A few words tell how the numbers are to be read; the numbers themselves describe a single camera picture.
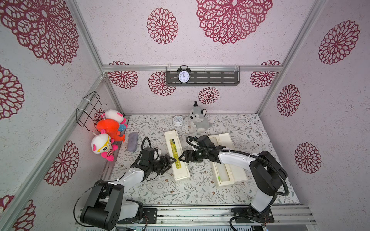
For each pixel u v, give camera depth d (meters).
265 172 0.47
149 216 0.73
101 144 0.80
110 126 0.87
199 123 1.01
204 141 0.71
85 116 0.76
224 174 0.81
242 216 0.76
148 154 0.70
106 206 0.42
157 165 0.76
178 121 1.13
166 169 0.83
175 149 0.90
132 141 1.00
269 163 0.48
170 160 0.83
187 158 0.77
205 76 0.94
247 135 1.07
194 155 0.78
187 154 0.78
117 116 0.95
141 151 0.70
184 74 0.90
